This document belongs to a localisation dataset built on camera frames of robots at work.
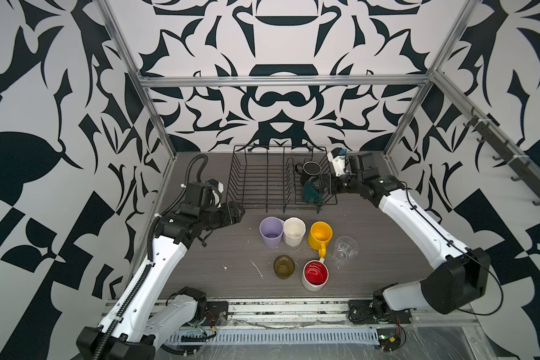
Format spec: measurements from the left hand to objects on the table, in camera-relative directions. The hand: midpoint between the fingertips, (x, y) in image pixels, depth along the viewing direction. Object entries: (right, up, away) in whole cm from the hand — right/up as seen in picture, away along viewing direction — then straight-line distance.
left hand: (235, 209), depth 74 cm
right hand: (+29, +10, +6) cm, 31 cm away
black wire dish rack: (+10, +11, +34) cm, 37 cm away
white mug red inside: (+27, -24, +6) cm, 37 cm away
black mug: (+28, +14, +24) cm, 39 cm away
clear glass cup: (+39, -16, +9) cm, 44 cm away
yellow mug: (+31, -12, +15) cm, 37 cm away
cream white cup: (+21, -10, +13) cm, 26 cm away
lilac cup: (+12, -9, +11) cm, 19 cm away
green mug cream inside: (+29, +4, +23) cm, 37 cm away
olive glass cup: (+17, -22, +8) cm, 29 cm away
